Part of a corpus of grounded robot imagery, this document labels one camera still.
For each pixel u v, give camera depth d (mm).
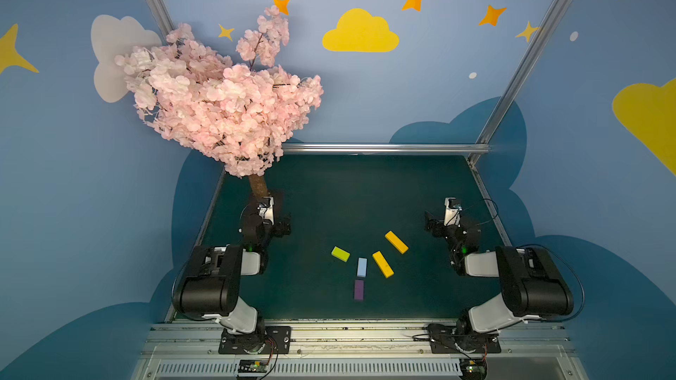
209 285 452
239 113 626
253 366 718
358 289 839
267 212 815
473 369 731
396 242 936
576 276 453
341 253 906
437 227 847
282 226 856
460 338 684
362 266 883
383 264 886
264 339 681
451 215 817
